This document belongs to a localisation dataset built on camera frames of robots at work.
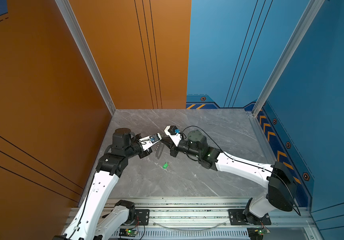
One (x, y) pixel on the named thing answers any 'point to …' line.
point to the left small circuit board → (128, 232)
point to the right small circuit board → (261, 231)
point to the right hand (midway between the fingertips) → (160, 138)
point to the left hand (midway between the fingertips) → (151, 136)
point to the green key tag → (165, 165)
